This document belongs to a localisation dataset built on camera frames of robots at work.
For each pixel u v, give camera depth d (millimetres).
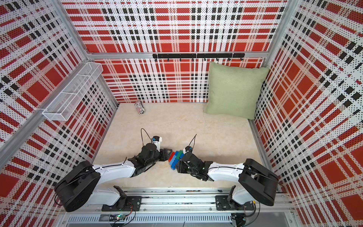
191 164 640
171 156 863
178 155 884
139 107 1149
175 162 867
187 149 781
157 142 796
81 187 425
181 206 735
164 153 766
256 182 429
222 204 724
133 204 736
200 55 888
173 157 880
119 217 696
